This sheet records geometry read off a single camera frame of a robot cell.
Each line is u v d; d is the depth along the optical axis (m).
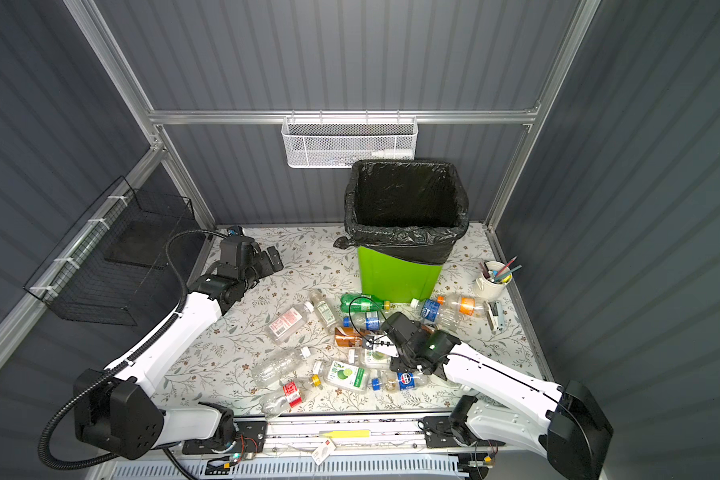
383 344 0.70
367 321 0.89
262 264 0.76
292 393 0.75
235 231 0.71
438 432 0.73
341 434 0.75
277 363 0.81
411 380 0.77
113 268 0.74
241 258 0.62
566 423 0.41
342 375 0.80
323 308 0.91
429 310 0.91
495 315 0.92
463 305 0.91
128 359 0.43
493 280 0.87
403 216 0.99
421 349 0.58
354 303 0.95
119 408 0.40
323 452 0.71
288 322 0.89
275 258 0.76
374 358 0.83
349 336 0.86
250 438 0.74
